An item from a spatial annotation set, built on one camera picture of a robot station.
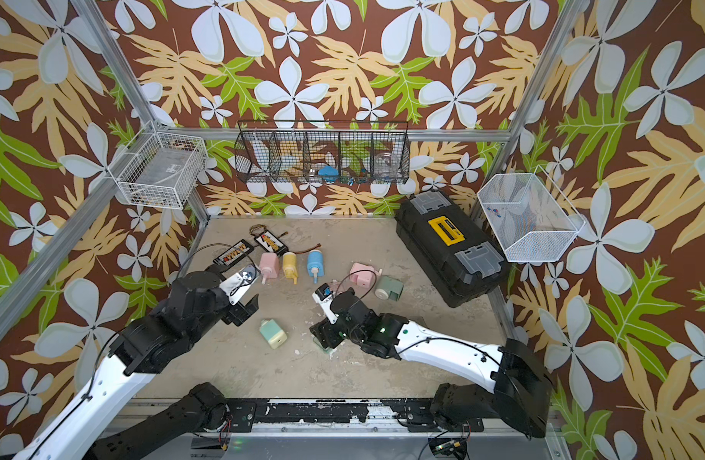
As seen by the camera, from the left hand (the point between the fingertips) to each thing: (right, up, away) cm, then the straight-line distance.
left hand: (240, 278), depth 68 cm
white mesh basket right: (+80, +16, +15) cm, 83 cm away
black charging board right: (-5, +9, +43) cm, 44 cm away
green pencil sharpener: (+4, -17, +14) cm, 23 cm away
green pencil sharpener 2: (+40, -7, +27) cm, 48 cm away
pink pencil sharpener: (-3, 0, +36) cm, 36 cm away
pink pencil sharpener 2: (+31, -2, +30) cm, 43 cm away
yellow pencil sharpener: (+6, +1, +28) cm, 29 cm away
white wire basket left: (-32, +31, +18) cm, 48 cm away
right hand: (+18, -13, +8) cm, 23 cm away
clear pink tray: (+23, -2, -1) cm, 23 cm away
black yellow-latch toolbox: (+60, +4, +17) cm, 62 cm away
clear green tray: (+20, -24, +18) cm, 36 cm away
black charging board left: (-18, +5, +39) cm, 43 cm away
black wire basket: (+25, +40, +28) cm, 54 cm away
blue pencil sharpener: (+15, +1, +29) cm, 33 cm away
